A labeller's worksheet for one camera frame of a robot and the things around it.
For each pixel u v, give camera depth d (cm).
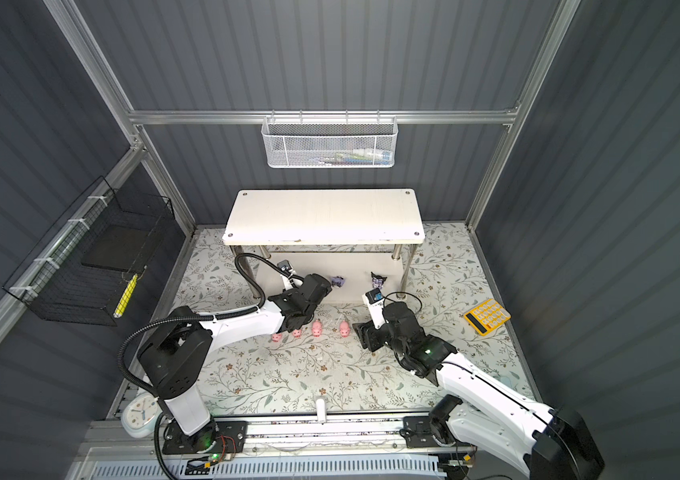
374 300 69
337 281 92
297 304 71
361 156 91
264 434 75
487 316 94
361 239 71
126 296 68
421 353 58
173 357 48
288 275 77
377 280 91
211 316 51
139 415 74
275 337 89
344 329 91
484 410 48
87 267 72
